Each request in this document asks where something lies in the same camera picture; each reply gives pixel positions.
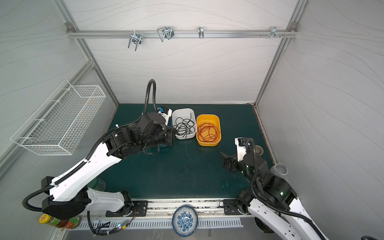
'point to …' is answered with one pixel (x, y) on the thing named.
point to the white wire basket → (57, 125)
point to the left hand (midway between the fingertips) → (179, 129)
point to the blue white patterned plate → (185, 220)
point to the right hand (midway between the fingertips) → (232, 147)
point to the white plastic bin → (184, 113)
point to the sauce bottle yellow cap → (45, 218)
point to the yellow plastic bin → (212, 118)
